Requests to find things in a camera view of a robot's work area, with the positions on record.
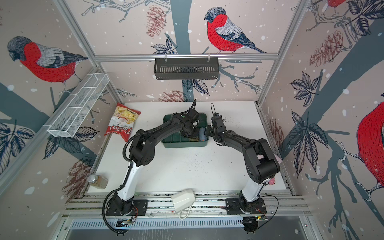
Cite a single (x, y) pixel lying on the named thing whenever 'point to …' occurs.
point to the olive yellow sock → (195, 139)
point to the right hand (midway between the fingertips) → (206, 130)
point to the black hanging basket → (186, 68)
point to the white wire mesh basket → (78, 105)
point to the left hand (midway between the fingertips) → (196, 137)
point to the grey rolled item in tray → (202, 137)
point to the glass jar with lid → (97, 181)
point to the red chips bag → (122, 121)
